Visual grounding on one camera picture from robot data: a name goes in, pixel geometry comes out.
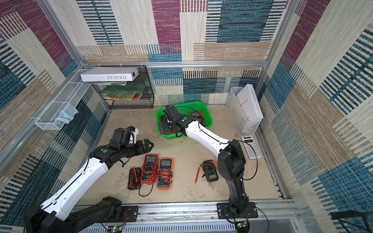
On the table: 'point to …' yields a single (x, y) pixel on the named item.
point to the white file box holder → (245, 111)
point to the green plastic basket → (198, 110)
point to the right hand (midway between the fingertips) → (166, 125)
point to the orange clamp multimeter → (198, 115)
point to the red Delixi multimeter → (150, 167)
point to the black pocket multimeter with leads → (134, 178)
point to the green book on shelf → (122, 91)
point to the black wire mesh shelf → (136, 94)
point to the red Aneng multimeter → (165, 128)
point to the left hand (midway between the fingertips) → (147, 146)
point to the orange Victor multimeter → (165, 174)
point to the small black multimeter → (210, 171)
